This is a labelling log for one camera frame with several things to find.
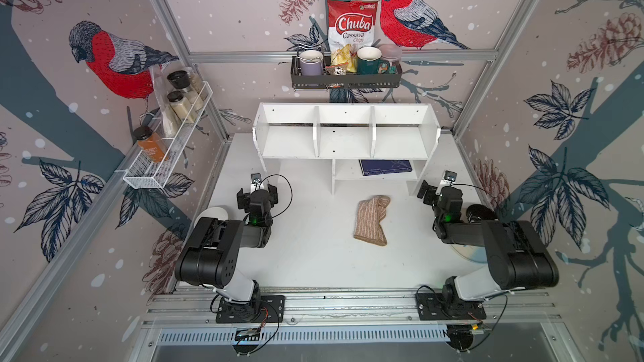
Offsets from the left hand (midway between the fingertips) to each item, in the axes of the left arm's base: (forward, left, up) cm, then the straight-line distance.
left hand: (260, 181), depth 93 cm
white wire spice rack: (-10, +24, +22) cm, 34 cm away
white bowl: (-10, +17, -5) cm, 20 cm away
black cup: (-9, -83, -7) cm, 83 cm away
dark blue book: (+3, -43, +6) cm, 44 cm away
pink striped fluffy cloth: (-15, -40, -7) cm, 43 cm away
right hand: (+1, -68, -1) cm, 68 cm away
